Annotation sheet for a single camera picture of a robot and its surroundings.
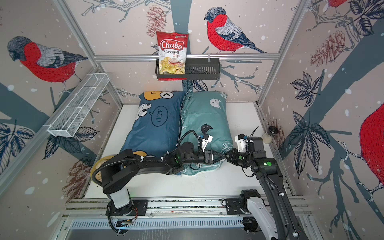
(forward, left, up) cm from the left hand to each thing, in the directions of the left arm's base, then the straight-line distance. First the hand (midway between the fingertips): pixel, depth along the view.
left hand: (226, 158), depth 68 cm
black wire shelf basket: (+67, +14, +5) cm, 68 cm away
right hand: (+5, 0, -4) cm, 6 cm away
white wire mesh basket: (+17, +78, +8) cm, 80 cm away
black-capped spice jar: (+22, -33, -11) cm, 41 cm away
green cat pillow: (+32, +7, -6) cm, 33 cm away
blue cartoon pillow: (+22, +39, -9) cm, 46 cm away
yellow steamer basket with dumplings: (+3, +69, -15) cm, 71 cm away
